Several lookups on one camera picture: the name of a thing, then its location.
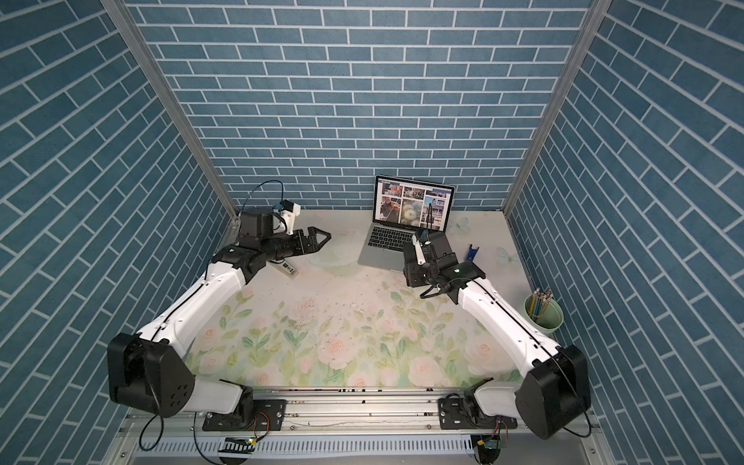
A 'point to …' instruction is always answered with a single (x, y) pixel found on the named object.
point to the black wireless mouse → (284, 267)
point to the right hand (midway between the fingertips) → (416, 270)
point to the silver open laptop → (401, 208)
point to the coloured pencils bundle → (539, 303)
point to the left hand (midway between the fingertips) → (326, 238)
